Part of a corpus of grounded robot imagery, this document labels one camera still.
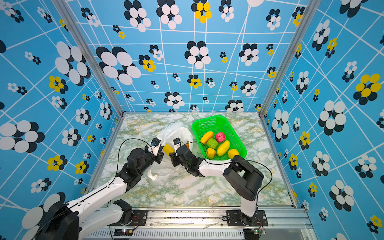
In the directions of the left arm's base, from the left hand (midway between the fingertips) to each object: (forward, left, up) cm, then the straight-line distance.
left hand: (164, 143), depth 80 cm
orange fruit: (0, -26, -11) cm, 29 cm away
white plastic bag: (+11, -5, -2) cm, 12 cm away
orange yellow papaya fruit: (+15, -25, -14) cm, 32 cm away
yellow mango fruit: (+5, -35, -13) cm, 37 cm away
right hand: (0, -3, -10) cm, 11 cm away
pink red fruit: (+13, -33, -13) cm, 38 cm away
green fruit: (+8, -28, -12) cm, 31 cm away
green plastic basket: (+27, -32, -15) cm, 45 cm away
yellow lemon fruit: (+2, -40, -13) cm, 42 cm away
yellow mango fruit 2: (0, -1, -7) cm, 7 cm away
